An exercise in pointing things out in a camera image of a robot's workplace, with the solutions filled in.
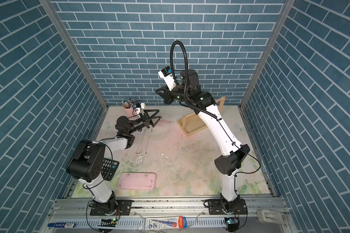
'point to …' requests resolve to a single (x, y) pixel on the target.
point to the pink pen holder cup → (129, 112)
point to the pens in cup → (129, 104)
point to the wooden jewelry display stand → (191, 123)
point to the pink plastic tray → (137, 180)
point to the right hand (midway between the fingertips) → (158, 92)
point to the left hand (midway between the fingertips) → (162, 117)
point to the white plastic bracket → (271, 216)
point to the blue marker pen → (61, 225)
